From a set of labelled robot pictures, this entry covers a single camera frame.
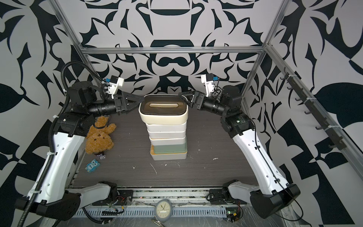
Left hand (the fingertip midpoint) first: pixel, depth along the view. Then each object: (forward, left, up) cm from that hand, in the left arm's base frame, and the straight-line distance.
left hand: (141, 100), depth 57 cm
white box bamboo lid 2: (-6, -3, -23) cm, 24 cm away
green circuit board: (-35, -40, -46) cm, 71 cm away
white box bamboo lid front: (-8, -8, -40) cm, 41 cm away
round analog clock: (-33, -6, -40) cm, 53 cm away
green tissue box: (-6, -10, -33) cm, 35 cm away
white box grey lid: (-7, -14, -10) cm, 18 cm away
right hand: (+1, -16, 0) cm, 16 cm away
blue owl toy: (-10, +36, -44) cm, 57 cm away
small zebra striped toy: (-5, +32, -42) cm, 52 cm away
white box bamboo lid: (-6, -9, -16) cm, 20 cm away
